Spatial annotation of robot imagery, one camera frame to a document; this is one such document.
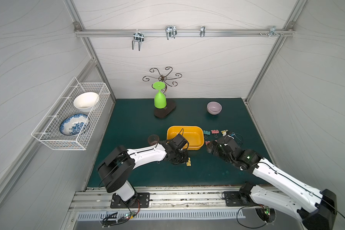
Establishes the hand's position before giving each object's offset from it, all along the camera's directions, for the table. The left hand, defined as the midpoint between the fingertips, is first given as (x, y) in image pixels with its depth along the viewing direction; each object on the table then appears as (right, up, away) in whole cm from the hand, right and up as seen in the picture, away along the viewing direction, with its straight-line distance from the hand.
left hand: (190, 162), depth 82 cm
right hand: (+12, +10, -3) cm, 16 cm away
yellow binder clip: (-1, -2, +3) cm, 3 cm away
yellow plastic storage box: (+5, +13, +19) cm, 23 cm away
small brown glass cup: (-23, +11, +11) cm, 28 cm away
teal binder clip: (+13, +15, +17) cm, 26 cm away
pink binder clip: (+19, +15, +17) cm, 30 cm away
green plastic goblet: (-18, +38, +8) cm, 43 cm away
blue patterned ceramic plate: (-56, +23, -17) cm, 63 cm away
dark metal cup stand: (-22, +52, +10) cm, 58 cm away
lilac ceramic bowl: (+22, +33, +31) cm, 50 cm away
